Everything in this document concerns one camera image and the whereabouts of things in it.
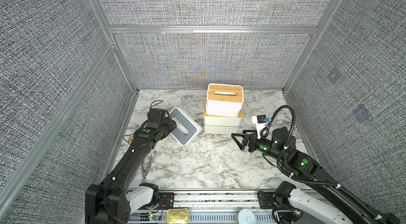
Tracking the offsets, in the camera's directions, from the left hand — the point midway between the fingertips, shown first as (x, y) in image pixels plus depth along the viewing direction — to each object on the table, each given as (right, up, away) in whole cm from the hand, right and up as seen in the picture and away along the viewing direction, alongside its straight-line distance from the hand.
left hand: (176, 122), depth 82 cm
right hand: (+29, -2, -16) cm, 33 cm away
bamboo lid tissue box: (+20, +17, -3) cm, 26 cm away
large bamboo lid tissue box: (+24, -4, +9) cm, 26 cm away
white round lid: (+31, -37, -17) cm, 52 cm away
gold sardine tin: (+3, -38, -16) cm, 41 cm away
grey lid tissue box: (+6, -4, -4) cm, 8 cm away
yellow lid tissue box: (+23, 0, +5) cm, 24 cm away
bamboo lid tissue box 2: (+25, +8, -6) cm, 27 cm away
